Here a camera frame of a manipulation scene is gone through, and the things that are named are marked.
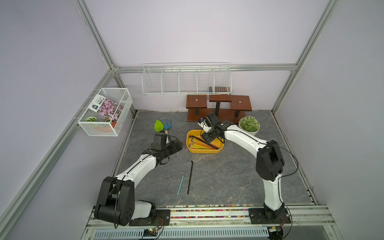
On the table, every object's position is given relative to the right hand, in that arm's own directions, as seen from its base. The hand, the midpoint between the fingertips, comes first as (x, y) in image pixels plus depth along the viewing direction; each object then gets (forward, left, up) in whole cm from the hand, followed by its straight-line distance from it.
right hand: (207, 133), depth 94 cm
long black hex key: (+3, +11, -7) cm, 14 cm away
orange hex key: (-3, +4, -9) cm, 10 cm away
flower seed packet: (0, +52, +24) cm, 58 cm away
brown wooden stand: (+18, -19, +5) cm, 27 cm away
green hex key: (-4, +6, -10) cm, 12 cm away
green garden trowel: (+15, +36, -11) cm, 40 cm away
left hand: (-9, +18, 0) cm, 20 cm away
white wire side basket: (-10, +52, +20) cm, 56 cm away
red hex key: (-2, -1, -9) cm, 9 cm away
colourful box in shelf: (+26, -9, +14) cm, 31 cm away
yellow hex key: (-3, +5, -9) cm, 11 cm away
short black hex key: (-13, +12, -10) cm, 21 cm away
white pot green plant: (+4, -27, +3) cm, 28 cm away
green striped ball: (-8, +57, +24) cm, 62 cm away
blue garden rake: (+15, +30, -11) cm, 35 cm away
